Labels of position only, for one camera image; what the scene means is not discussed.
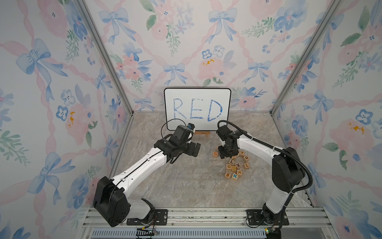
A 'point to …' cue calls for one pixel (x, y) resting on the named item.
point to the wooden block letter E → (227, 175)
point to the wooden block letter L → (246, 166)
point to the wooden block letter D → (229, 167)
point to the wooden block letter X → (238, 165)
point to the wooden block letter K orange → (239, 172)
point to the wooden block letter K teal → (235, 176)
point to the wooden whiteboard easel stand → (207, 133)
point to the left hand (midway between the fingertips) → (193, 143)
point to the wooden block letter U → (215, 154)
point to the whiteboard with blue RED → (204, 107)
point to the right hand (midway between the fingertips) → (225, 153)
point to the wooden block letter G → (246, 158)
